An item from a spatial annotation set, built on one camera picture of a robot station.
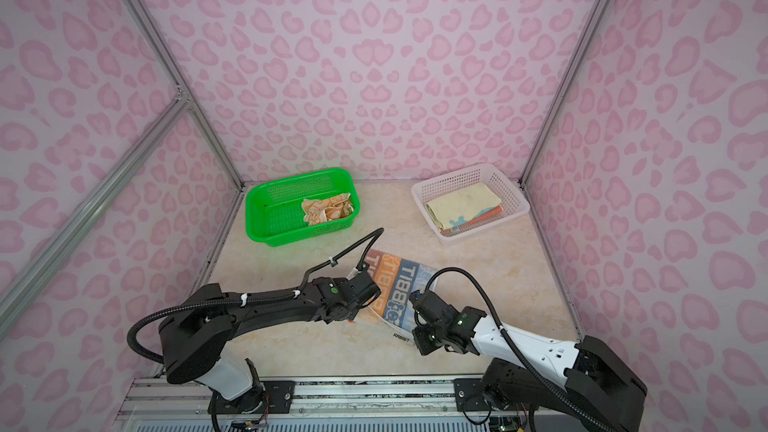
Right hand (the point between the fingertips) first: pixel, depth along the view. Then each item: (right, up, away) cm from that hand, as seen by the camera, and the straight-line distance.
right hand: (415, 338), depth 80 cm
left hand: (-17, +9, +5) cm, 20 cm away
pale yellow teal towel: (+19, +35, +26) cm, 48 cm away
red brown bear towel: (+25, +31, +26) cm, 47 cm away
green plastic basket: (-50, +33, +31) cm, 67 cm away
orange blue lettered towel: (-5, +13, +13) cm, 19 cm away
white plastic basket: (+36, +36, +23) cm, 56 cm away
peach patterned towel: (-29, +35, +22) cm, 50 cm away
